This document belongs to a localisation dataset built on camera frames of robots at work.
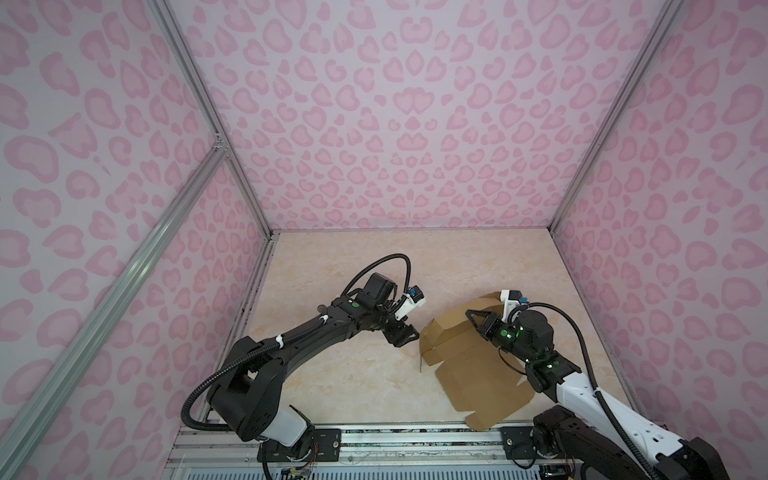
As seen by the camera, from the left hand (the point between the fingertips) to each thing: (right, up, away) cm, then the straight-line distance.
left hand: (413, 322), depth 82 cm
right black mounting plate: (+25, -28, -8) cm, 38 cm away
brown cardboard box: (+17, -15, +2) cm, 23 cm away
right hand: (+14, +4, -4) cm, 15 cm away
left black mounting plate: (-22, -28, -9) cm, 37 cm away
